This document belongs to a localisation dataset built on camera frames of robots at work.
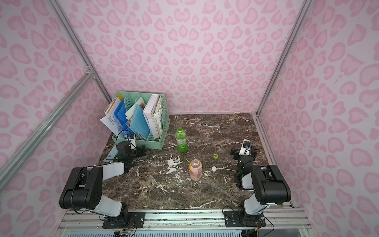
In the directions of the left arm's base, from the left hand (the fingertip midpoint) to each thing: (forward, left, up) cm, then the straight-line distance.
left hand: (137, 143), depth 95 cm
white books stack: (+8, -13, +19) cm, 25 cm away
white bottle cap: (-15, -49, -6) cm, 51 cm away
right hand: (-3, -66, +5) cm, 67 cm away
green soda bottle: (+3, -28, +2) cm, 28 cm away
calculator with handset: (-4, +17, -5) cm, 18 cm away
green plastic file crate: (+26, +6, +15) cm, 30 cm away
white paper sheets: (+7, +13, +15) cm, 21 cm away
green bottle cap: (-7, -50, -6) cm, 51 cm away
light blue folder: (+6, -4, +13) cm, 15 cm away
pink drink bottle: (-21, -38, +11) cm, 44 cm away
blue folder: (+11, +9, +15) cm, 21 cm away
